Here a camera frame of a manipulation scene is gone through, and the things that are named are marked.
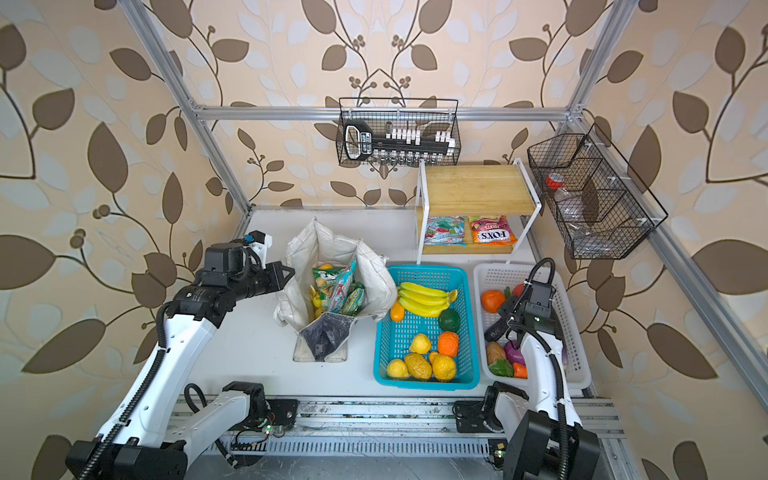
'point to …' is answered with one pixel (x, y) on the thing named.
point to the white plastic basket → (502, 277)
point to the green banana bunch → (424, 300)
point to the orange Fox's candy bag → (492, 232)
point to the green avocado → (449, 320)
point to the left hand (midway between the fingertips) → (294, 268)
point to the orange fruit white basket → (492, 300)
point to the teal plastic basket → (397, 329)
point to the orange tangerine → (448, 342)
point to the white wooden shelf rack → (476, 190)
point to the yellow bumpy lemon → (418, 366)
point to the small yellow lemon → (397, 368)
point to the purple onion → (514, 355)
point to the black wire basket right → (603, 205)
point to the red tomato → (517, 291)
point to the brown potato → (494, 352)
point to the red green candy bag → (445, 231)
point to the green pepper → (502, 367)
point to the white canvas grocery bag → (326, 338)
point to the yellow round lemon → (444, 367)
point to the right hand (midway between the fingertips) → (513, 313)
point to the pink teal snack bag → (342, 285)
